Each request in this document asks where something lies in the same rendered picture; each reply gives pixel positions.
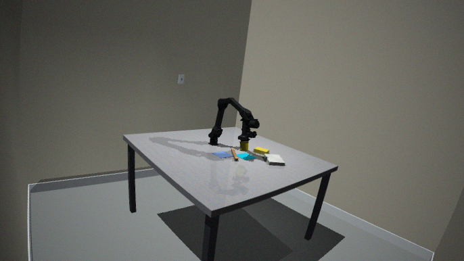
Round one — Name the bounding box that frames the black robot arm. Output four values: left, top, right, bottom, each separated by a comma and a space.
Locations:
208, 97, 260, 146

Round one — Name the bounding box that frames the yellow cup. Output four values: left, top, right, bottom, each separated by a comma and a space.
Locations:
240, 141, 249, 151

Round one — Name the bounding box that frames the yellow block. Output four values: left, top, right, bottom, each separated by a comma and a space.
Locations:
254, 147, 269, 155

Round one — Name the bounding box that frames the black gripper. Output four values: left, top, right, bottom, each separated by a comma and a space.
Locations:
238, 127, 252, 142

